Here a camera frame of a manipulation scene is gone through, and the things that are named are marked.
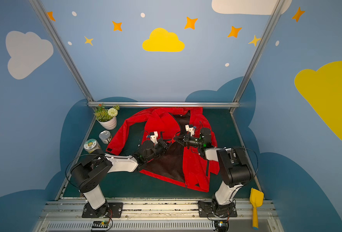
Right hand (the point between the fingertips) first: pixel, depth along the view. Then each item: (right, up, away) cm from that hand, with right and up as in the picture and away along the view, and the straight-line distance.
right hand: (174, 138), depth 84 cm
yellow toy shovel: (+45, -33, -6) cm, 56 cm away
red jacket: (+3, -18, +8) cm, 20 cm away
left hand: (0, 0, -2) cm, 2 cm away
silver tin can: (-47, -1, +13) cm, 49 cm away
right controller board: (+24, -44, -11) cm, 52 cm away
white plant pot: (-47, +8, +19) cm, 52 cm away
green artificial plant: (-48, +15, +12) cm, 52 cm away
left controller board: (-38, -43, -12) cm, 59 cm away
